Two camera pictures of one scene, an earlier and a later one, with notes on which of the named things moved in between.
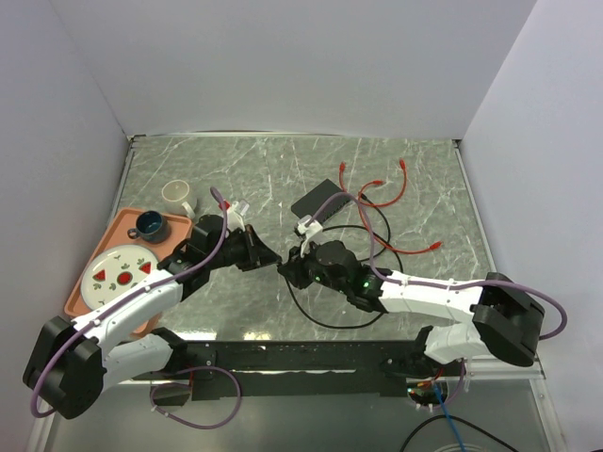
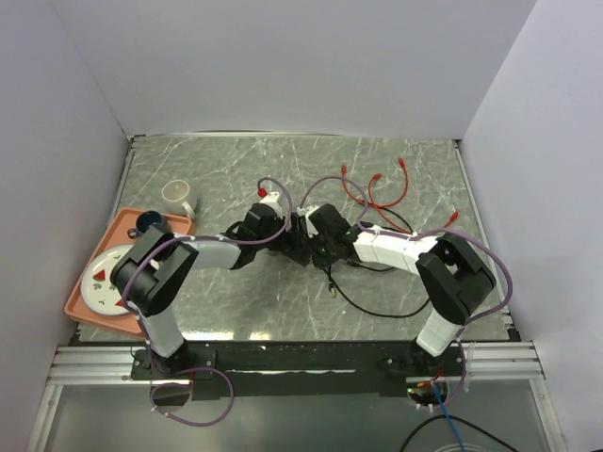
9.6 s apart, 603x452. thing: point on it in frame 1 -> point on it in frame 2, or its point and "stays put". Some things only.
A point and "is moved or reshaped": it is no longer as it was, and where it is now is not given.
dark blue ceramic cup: (151, 226) stays put
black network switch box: (308, 204) -> (297, 246)
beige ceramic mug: (175, 198) stays put
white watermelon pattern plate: (114, 268) stays put
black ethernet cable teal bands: (312, 315) is moved or reshaped
